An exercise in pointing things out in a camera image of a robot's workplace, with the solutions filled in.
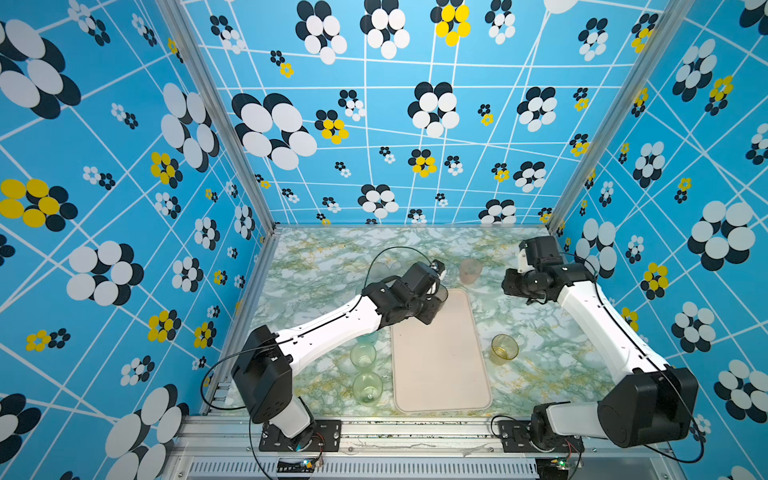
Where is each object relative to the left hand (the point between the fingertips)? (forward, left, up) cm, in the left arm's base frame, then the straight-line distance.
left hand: (437, 301), depth 79 cm
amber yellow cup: (-7, -21, -16) cm, 27 cm away
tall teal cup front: (-6, +19, -10) cm, 22 cm away
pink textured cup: (+22, -16, -15) cm, 31 cm away
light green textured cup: (-9, +20, -15) cm, 27 cm away
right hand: (+6, -22, -1) cm, 23 cm away
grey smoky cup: (+9, -4, -11) cm, 15 cm away
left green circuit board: (-35, +33, -18) cm, 51 cm away
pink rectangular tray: (-11, -2, -18) cm, 21 cm away
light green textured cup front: (-17, +19, -17) cm, 31 cm away
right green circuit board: (-34, -29, -17) cm, 47 cm away
